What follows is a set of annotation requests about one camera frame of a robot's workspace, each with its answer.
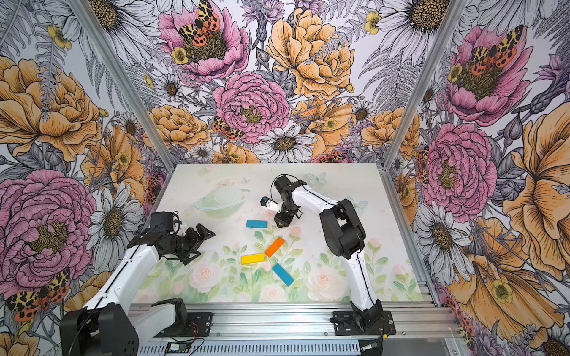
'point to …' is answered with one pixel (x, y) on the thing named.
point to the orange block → (274, 247)
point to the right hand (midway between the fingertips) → (285, 223)
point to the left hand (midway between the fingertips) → (208, 248)
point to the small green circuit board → (178, 347)
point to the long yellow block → (251, 259)
